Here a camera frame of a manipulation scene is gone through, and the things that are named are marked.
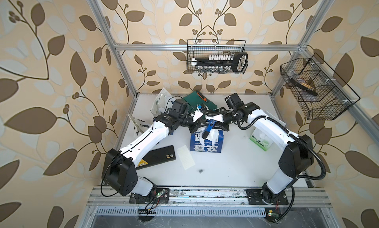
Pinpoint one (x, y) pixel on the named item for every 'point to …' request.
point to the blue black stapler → (210, 125)
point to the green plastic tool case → (196, 98)
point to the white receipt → (186, 158)
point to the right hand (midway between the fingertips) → (211, 124)
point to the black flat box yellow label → (158, 156)
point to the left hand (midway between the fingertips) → (204, 120)
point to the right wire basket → (320, 92)
